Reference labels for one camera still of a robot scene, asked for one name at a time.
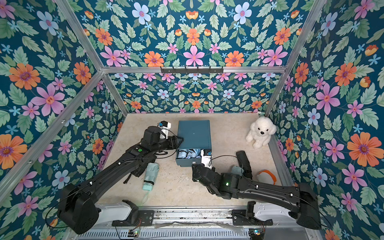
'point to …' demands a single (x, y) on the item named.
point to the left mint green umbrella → (151, 172)
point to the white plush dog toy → (261, 131)
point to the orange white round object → (265, 176)
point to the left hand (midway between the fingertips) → (182, 139)
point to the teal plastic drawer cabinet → (197, 136)
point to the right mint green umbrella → (237, 170)
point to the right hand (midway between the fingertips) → (193, 167)
